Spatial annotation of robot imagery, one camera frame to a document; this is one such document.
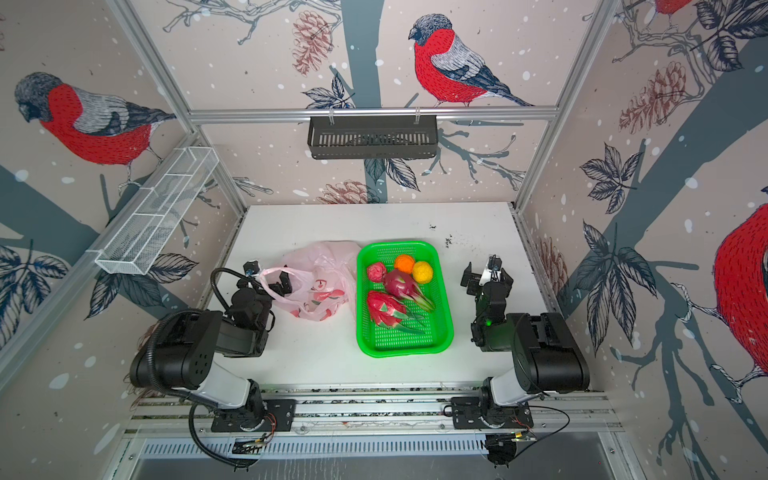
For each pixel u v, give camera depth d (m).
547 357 0.46
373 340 0.86
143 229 0.74
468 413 0.73
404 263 0.95
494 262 0.77
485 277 0.80
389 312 0.83
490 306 0.68
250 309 0.70
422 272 0.91
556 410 0.63
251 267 0.76
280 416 0.73
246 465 0.67
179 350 0.46
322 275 0.89
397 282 0.90
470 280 0.83
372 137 1.06
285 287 0.85
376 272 0.95
